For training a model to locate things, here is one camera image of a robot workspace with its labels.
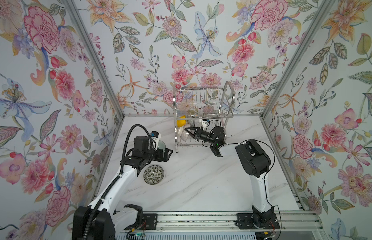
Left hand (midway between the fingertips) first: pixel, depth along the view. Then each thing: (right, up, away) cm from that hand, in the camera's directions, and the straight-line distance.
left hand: (167, 150), depth 82 cm
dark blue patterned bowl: (+15, +15, +17) cm, 27 cm away
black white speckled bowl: (-9, -15, +8) cm, 20 cm away
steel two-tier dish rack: (+21, +29, +40) cm, 54 cm away
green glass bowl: (-6, +1, +19) cm, 20 cm away
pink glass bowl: (+9, +9, +7) cm, 14 cm away
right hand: (+10, +11, +6) cm, 16 cm away
